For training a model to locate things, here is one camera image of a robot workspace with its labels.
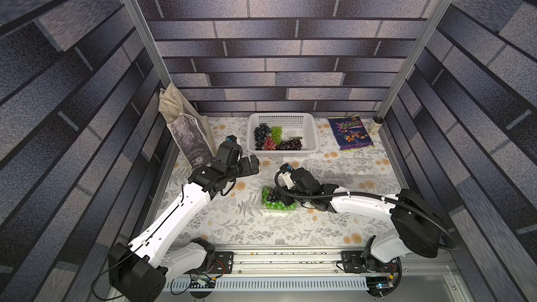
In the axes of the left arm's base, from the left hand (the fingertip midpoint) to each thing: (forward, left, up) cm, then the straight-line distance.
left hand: (251, 161), depth 77 cm
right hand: (-6, -9, -13) cm, 17 cm away
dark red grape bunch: (+21, -19, -16) cm, 33 cm away
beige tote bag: (+16, +27, 0) cm, 31 cm away
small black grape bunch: (-8, -8, -13) cm, 18 cm away
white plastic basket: (+37, -20, -18) cm, 46 cm away
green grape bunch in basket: (+29, -10, -17) cm, 35 cm away
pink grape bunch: (+21, -7, -16) cm, 27 cm away
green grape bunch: (-10, -10, -17) cm, 22 cm away
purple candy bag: (+30, -50, -17) cm, 61 cm away
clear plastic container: (+6, -54, -21) cm, 58 cm away
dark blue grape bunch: (+27, -2, -15) cm, 31 cm away
